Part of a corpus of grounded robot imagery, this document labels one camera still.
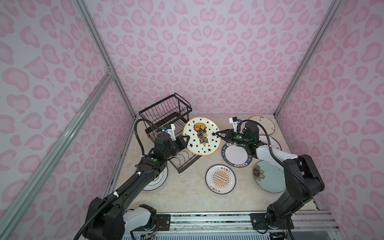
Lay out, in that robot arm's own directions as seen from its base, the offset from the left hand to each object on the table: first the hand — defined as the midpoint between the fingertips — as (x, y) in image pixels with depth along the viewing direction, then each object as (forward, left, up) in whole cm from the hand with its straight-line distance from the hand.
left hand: (191, 135), depth 77 cm
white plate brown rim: (+26, -56, -24) cm, 66 cm away
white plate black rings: (-14, +19, -24) cm, 34 cm away
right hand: (+3, -14, -3) cm, 15 cm away
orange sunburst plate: (-14, -16, -25) cm, 33 cm away
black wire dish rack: (+22, +14, -6) cm, 27 cm away
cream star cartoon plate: (0, -6, -5) cm, 8 cm away
